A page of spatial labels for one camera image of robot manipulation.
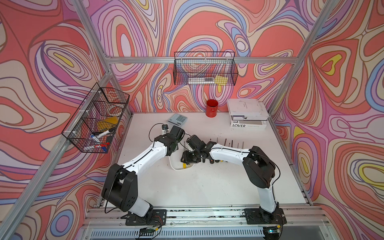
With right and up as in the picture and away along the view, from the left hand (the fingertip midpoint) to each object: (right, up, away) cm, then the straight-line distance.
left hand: (170, 145), depth 88 cm
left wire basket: (-32, +12, -20) cm, 39 cm away
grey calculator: (+2, +16, +26) cm, 31 cm away
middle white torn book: (+55, +18, +20) cm, 62 cm away
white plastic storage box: (+3, -9, 0) cm, 9 cm away
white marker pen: (-34, +5, -15) cm, 38 cm away
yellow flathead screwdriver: (+9, -12, +1) cm, 15 cm away
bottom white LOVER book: (+55, +12, +20) cm, 60 cm away
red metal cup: (+28, +25, +24) cm, 44 cm away
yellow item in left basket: (-34, +12, -8) cm, 37 cm away
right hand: (+9, -12, +1) cm, 15 cm away
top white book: (+53, +23, +20) cm, 61 cm away
